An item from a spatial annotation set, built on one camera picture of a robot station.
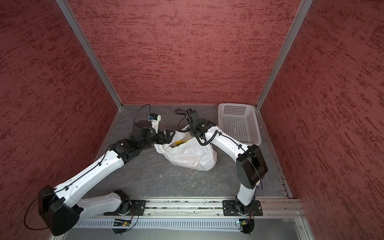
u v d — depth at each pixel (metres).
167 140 0.67
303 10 0.72
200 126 0.62
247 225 0.70
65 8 0.71
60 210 0.37
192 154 0.83
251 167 0.45
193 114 0.66
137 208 0.74
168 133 0.68
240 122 1.10
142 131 0.56
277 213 0.73
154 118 0.66
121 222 0.72
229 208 0.74
